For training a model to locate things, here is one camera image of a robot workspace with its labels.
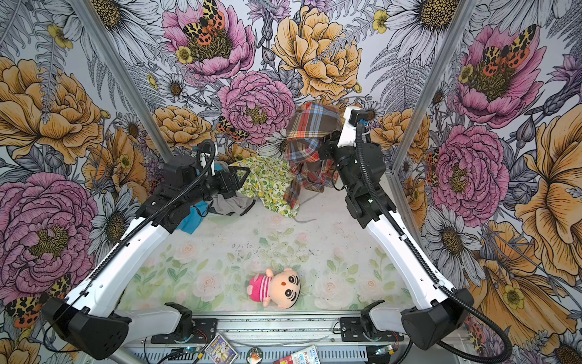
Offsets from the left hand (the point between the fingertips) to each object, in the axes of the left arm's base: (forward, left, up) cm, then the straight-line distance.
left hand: (240, 179), depth 71 cm
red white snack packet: (-42, -20, -29) cm, 55 cm away
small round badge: (-42, -4, -34) cm, 54 cm away
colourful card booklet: (-41, +6, -32) cm, 52 cm away
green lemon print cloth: (+25, -4, -28) cm, 37 cm away
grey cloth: (+11, +7, -28) cm, 31 cm away
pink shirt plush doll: (-25, -12, -26) cm, 38 cm away
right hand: (+4, -25, +16) cm, 30 cm away
